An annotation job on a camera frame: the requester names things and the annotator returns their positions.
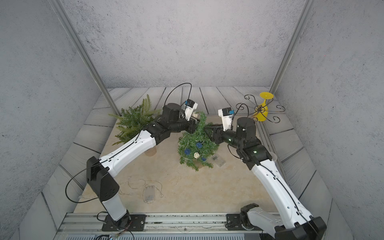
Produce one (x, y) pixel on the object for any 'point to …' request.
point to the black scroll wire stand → (274, 120)
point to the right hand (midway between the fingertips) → (208, 128)
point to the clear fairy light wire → (144, 180)
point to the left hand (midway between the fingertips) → (205, 122)
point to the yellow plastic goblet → (261, 112)
